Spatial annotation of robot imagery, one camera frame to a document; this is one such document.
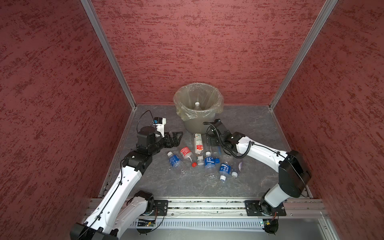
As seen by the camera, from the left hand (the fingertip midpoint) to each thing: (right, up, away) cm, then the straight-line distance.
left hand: (175, 136), depth 74 cm
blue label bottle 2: (+18, -17, +9) cm, 27 cm away
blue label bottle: (-2, -16, +11) cm, 19 cm away
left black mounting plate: (-8, -37, 0) cm, 38 cm away
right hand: (+21, -4, +13) cm, 25 cm away
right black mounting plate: (+40, -37, 0) cm, 55 cm away
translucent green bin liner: (+11, +22, +32) cm, 40 cm away
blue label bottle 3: (+27, -20, +7) cm, 34 cm away
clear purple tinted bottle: (+32, -22, +9) cm, 40 cm away
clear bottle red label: (+5, -14, +15) cm, 21 cm away
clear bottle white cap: (+11, +18, +33) cm, 39 cm away
